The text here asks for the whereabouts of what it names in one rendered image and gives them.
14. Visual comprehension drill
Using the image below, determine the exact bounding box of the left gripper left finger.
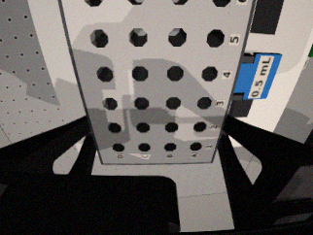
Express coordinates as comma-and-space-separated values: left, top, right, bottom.
0, 116, 96, 175

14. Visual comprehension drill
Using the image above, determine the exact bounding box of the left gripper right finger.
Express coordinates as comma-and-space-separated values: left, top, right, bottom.
218, 115, 313, 229

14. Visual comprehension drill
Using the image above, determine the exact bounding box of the grey flat base plate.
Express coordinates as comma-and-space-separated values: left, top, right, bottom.
0, 0, 227, 198

